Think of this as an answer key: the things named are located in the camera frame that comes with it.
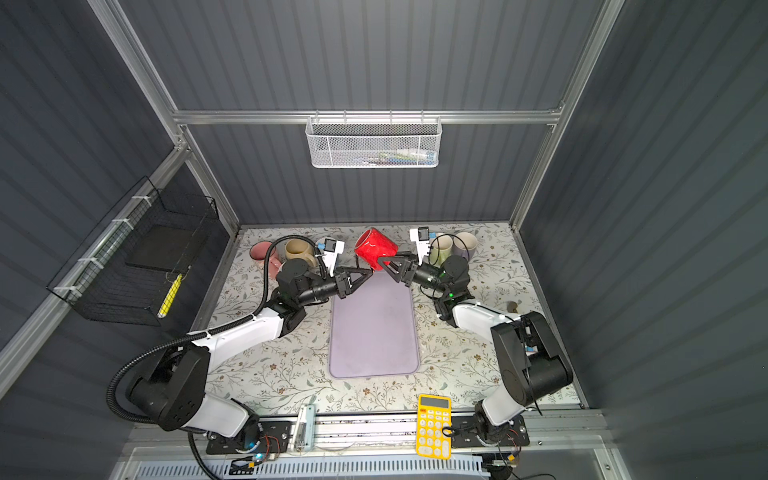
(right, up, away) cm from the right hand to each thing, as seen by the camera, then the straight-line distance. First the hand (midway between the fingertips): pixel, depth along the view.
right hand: (383, 265), depth 75 cm
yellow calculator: (+13, -38, +1) cm, 40 cm away
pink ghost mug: (-44, +4, +27) cm, 51 cm away
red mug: (-3, +5, -2) cm, 6 cm away
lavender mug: (+26, +5, +30) cm, 41 cm away
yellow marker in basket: (-49, -7, -7) cm, 50 cm away
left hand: (-3, -2, +2) cm, 4 cm away
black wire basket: (-63, -2, -3) cm, 63 cm away
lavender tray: (-3, -21, +17) cm, 27 cm away
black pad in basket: (-54, +4, 0) cm, 55 cm away
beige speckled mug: (-32, +5, +34) cm, 47 cm away
